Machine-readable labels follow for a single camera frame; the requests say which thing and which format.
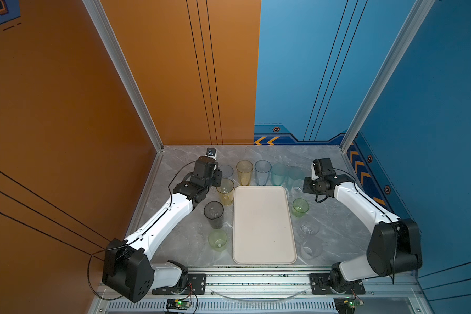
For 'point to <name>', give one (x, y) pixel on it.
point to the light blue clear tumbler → (262, 169)
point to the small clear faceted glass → (297, 188)
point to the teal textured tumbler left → (278, 173)
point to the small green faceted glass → (300, 206)
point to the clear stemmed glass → (309, 227)
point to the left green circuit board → (178, 304)
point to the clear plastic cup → (311, 248)
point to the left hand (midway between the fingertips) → (214, 167)
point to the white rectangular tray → (262, 227)
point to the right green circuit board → (347, 305)
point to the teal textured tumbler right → (295, 176)
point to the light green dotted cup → (217, 240)
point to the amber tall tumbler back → (244, 168)
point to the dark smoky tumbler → (214, 210)
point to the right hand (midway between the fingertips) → (305, 186)
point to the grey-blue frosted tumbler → (227, 171)
